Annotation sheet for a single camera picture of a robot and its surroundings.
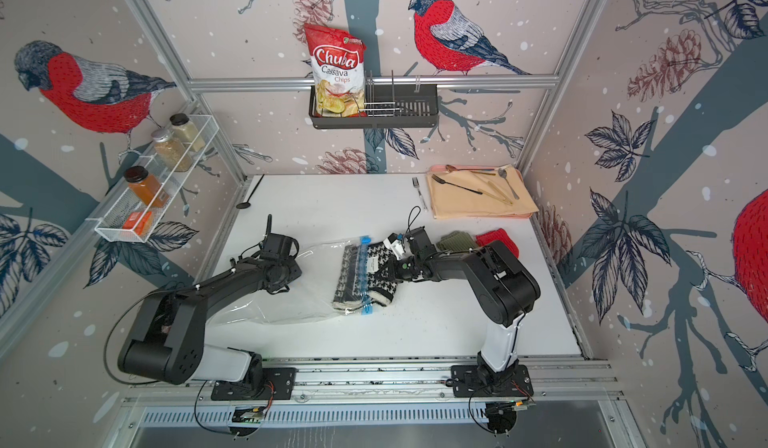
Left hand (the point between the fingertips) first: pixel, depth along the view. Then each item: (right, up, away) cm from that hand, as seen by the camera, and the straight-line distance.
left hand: (298, 265), depth 93 cm
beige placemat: (+59, +23, +21) cm, 67 cm away
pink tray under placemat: (+51, +35, +29) cm, 68 cm away
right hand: (+25, -2, -3) cm, 26 cm away
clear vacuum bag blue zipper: (+12, -4, -2) cm, 13 cm away
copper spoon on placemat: (+55, +34, +29) cm, 71 cm away
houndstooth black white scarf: (+22, -3, -5) cm, 22 cm away
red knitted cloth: (+65, +9, +5) cm, 66 cm away
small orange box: (-27, +15, -26) cm, 41 cm away
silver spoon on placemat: (+76, +32, +28) cm, 87 cm away
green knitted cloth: (+51, +7, +2) cm, 51 cm away
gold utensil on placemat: (+73, +23, +21) cm, 79 cm away
